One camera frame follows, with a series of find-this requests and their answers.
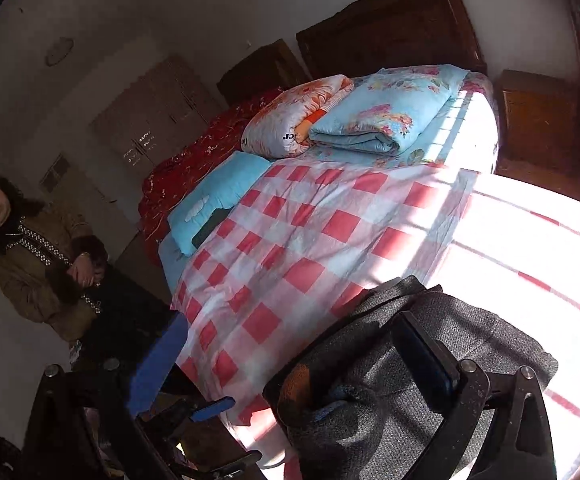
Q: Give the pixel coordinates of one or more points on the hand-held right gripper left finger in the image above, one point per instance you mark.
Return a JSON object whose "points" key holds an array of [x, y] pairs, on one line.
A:
{"points": [[160, 360]]}

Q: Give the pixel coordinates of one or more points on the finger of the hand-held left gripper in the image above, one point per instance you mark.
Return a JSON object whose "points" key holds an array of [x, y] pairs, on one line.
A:
{"points": [[212, 408], [225, 467]]}

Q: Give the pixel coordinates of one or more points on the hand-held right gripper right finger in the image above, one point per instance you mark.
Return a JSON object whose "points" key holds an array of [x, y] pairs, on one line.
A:
{"points": [[427, 365]]}

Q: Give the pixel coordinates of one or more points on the grey striped knit sweater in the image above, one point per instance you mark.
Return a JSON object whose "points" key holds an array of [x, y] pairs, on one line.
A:
{"points": [[350, 355]]}

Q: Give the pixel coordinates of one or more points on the light blue bed sheet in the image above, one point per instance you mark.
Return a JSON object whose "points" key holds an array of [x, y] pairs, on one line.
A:
{"points": [[172, 265]]}

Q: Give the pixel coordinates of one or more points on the dark green cloth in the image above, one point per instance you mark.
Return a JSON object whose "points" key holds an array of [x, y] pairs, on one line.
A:
{"points": [[210, 227]]}

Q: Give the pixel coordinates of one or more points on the pink checked blanket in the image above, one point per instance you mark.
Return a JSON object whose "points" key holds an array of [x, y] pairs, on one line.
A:
{"points": [[295, 260]]}

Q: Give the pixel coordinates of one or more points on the light blue pillow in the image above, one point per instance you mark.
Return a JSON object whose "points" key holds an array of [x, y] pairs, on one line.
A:
{"points": [[220, 185]]}

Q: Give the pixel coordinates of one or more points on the red floral bedspread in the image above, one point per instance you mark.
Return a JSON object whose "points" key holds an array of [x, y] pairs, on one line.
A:
{"points": [[185, 160]]}

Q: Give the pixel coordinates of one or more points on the light brown wardrobe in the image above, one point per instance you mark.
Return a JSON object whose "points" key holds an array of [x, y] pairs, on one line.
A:
{"points": [[155, 110]]}

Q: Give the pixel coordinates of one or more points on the blue floral folded quilt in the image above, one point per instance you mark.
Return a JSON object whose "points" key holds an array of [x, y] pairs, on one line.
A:
{"points": [[385, 110]]}

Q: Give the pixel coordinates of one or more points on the orange floral folded quilt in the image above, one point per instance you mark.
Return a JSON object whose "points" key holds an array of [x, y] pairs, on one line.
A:
{"points": [[280, 120]]}

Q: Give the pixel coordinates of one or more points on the wooden nightstand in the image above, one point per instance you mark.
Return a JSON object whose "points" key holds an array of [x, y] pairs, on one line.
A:
{"points": [[540, 120]]}

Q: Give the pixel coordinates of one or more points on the small wooden headboard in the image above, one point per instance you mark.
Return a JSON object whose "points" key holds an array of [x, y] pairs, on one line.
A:
{"points": [[260, 70]]}

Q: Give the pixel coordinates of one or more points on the large wooden headboard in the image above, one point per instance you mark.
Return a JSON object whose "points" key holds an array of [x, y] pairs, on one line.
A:
{"points": [[395, 30]]}

